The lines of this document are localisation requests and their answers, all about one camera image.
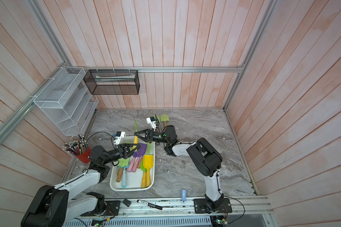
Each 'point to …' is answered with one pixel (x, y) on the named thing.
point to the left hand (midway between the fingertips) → (139, 148)
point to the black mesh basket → (112, 82)
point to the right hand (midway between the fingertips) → (135, 137)
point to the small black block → (126, 202)
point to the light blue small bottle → (183, 196)
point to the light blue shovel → (124, 183)
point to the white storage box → (137, 172)
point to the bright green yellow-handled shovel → (136, 139)
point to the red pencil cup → (84, 156)
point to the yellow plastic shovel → (148, 160)
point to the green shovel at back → (149, 151)
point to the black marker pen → (149, 204)
